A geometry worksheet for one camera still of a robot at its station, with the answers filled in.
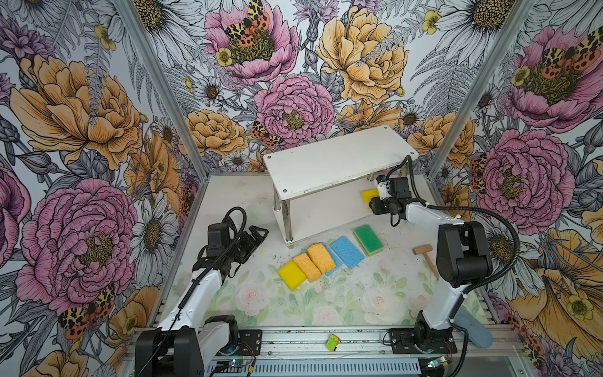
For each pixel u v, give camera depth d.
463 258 0.51
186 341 0.40
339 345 0.75
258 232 0.76
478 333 0.73
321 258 0.88
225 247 0.62
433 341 0.68
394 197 0.81
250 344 0.73
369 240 0.94
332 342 0.73
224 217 0.76
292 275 0.89
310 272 0.87
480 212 0.52
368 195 1.02
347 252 0.94
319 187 0.72
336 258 0.91
